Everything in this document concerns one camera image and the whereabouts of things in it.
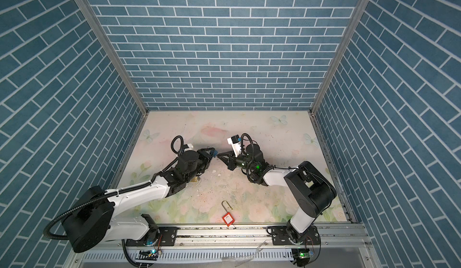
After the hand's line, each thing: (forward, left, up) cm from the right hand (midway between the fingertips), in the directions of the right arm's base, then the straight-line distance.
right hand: (217, 154), depth 82 cm
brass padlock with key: (-14, +6, +4) cm, 16 cm away
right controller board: (-33, -38, -16) cm, 53 cm away
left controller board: (-38, +24, -17) cm, 49 cm away
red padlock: (-23, -7, -13) cm, 28 cm away
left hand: (+1, 0, +1) cm, 2 cm away
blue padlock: (0, +1, +1) cm, 2 cm away
